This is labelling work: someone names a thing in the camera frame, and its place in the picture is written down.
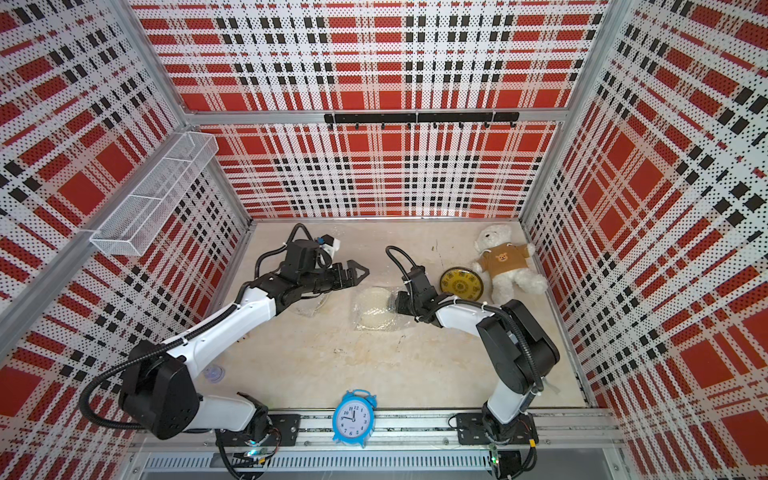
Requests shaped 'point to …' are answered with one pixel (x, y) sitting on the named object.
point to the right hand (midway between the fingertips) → (404, 301)
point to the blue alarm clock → (353, 417)
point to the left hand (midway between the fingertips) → (362, 275)
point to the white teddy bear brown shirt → (506, 264)
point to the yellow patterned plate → (461, 282)
